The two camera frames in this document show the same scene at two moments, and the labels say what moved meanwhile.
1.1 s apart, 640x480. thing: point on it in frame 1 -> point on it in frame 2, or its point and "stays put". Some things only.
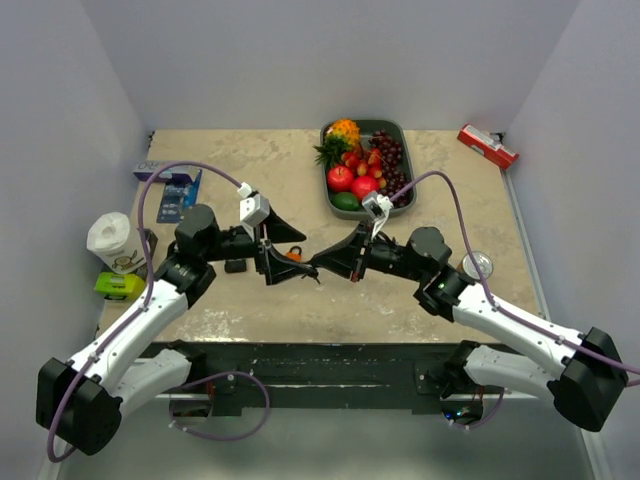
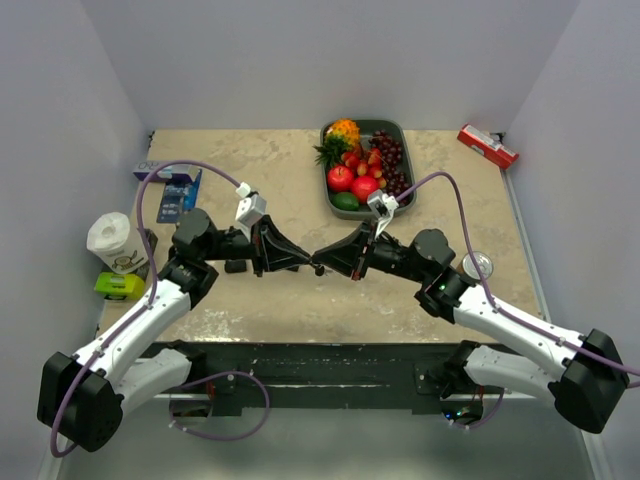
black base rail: (233, 376) stays put
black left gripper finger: (279, 231) -> (270, 230)
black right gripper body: (384, 256) stays put
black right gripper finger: (349, 257) stays put
